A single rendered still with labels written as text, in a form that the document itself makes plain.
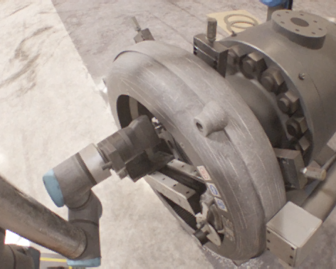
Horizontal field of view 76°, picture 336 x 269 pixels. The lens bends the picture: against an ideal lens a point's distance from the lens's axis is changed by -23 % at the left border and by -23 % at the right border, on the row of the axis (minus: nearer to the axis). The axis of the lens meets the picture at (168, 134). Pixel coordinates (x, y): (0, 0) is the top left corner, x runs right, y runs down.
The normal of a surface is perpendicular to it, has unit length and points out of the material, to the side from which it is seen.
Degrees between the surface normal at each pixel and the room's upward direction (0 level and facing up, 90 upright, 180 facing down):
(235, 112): 26
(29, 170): 0
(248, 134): 32
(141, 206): 0
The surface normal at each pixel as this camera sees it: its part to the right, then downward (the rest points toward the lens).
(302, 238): -0.30, -0.81
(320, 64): 0.21, -0.25
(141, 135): 0.35, 0.08
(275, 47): -0.04, -0.57
